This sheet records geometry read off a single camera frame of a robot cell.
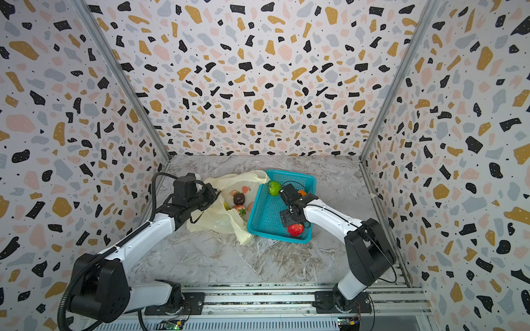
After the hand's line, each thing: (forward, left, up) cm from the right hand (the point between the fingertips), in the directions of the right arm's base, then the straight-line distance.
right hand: (290, 214), depth 89 cm
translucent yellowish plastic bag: (-5, +30, +5) cm, 31 cm away
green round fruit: (+15, +8, -2) cm, 17 cm away
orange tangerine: (-2, -3, +20) cm, 20 cm away
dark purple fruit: (+11, +25, -5) cm, 27 cm away
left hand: (+6, +28, +12) cm, 31 cm away
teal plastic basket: (+2, +12, -8) cm, 14 cm away
